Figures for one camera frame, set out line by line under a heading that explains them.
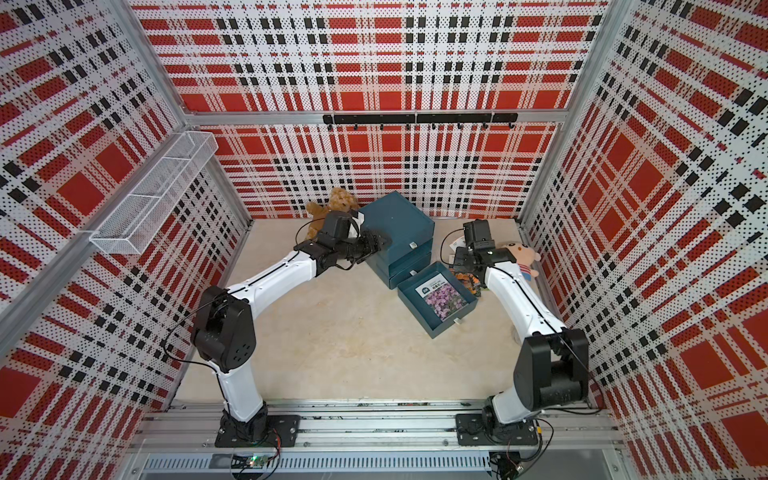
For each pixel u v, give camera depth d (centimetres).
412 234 87
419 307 94
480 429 73
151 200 75
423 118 89
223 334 49
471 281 86
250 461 69
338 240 71
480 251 66
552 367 43
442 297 99
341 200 112
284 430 74
